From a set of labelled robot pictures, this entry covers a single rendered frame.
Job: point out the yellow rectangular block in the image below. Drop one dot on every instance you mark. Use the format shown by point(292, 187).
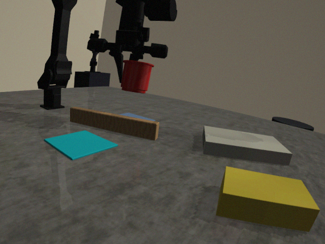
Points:
point(266, 199)

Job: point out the brown wooden bar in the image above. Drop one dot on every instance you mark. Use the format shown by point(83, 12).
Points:
point(127, 125)

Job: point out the red cup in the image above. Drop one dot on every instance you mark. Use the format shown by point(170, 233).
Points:
point(136, 76)

